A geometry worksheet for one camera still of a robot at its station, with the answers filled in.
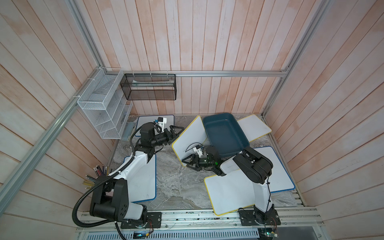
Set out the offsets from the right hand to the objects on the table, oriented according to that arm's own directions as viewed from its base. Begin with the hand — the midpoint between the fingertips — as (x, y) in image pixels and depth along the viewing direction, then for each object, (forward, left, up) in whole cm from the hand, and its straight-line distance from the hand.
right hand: (184, 164), depth 89 cm
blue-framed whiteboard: (+41, +37, -5) cm, 55 cm away
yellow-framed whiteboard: (-15, -26, -4) cm, 30 cm away
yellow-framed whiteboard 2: (+35, -53, -7) cm, 64 cm away
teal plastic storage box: (+27, -28, -4) cm, 39 cm away
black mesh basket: (+42, +24, +26) cm, 55 cm away
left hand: (+8, +1, +19) cm, 21 cm away
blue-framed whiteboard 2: (-11, +24, -5) cm, 27 cm away
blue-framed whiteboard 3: (-7, -57, -7) cm, 58 cm away
